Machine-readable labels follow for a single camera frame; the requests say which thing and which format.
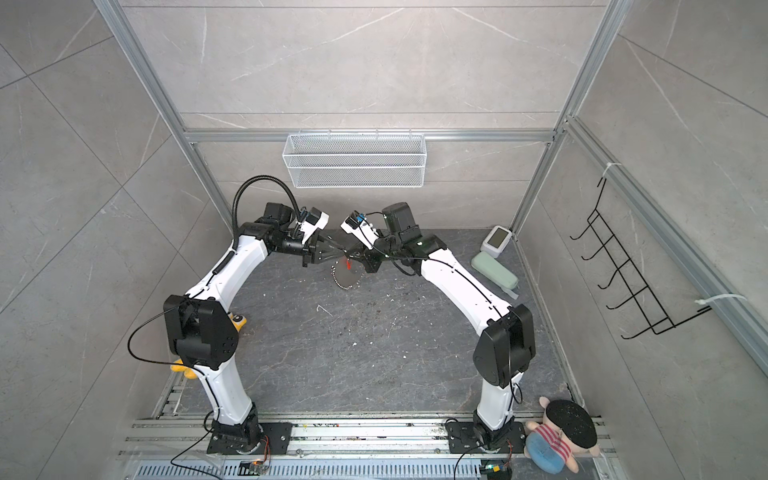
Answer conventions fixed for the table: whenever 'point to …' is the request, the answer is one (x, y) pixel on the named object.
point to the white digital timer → (496, 241)
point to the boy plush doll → (566, 432)
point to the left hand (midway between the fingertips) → (344, 247)
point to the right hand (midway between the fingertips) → (350, 250)
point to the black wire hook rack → (639, 291)
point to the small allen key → (317, 309)
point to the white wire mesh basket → (354, 160)
